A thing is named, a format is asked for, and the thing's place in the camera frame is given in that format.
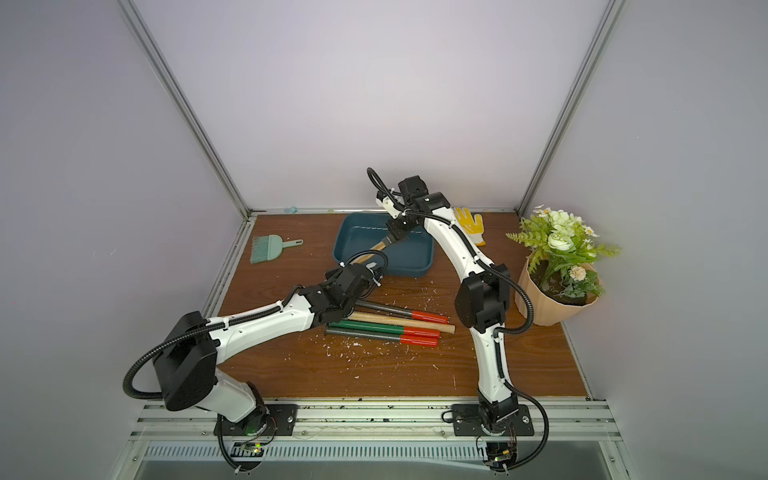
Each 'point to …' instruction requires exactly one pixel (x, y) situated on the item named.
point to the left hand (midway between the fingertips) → (344, 266)
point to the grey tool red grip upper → (404, 312)
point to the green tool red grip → (385, 328)
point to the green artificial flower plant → (563, 252)
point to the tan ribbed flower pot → (547, 311)
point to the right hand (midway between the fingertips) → (393, 222)
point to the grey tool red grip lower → (382, 337)
